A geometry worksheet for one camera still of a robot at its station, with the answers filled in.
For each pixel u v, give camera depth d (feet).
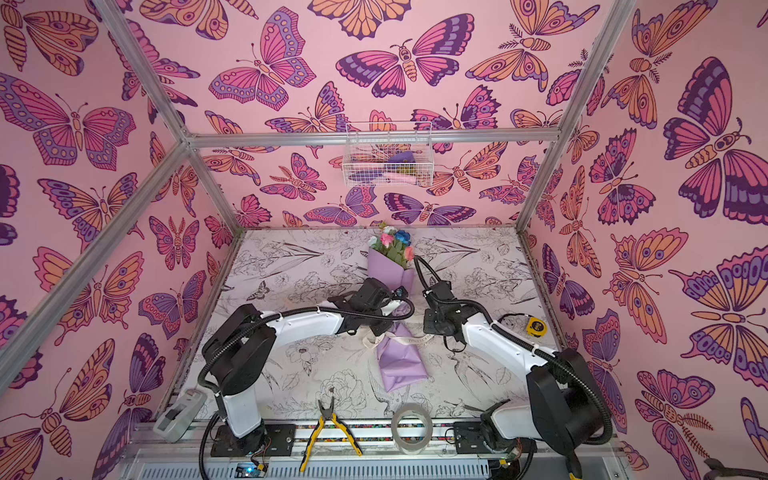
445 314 2.17
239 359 1.58
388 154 3.15
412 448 2.33
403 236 3.48
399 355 2.75
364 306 2.33
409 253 3.53
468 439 2.39
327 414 2.55
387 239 3.50
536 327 2.96
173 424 2.40
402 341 2.80
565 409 1.37
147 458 2.39
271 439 2.39
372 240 3.60
